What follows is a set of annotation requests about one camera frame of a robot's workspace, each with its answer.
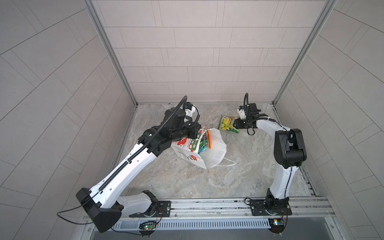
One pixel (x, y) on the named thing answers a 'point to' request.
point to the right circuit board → (277, 225)
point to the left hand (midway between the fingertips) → (205, 125)
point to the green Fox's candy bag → (226, 123)
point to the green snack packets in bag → (203, 144)
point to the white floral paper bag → (187, 148)
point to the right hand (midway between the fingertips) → (236, 122)
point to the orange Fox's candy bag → (208, 141)
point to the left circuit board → (147, 225)
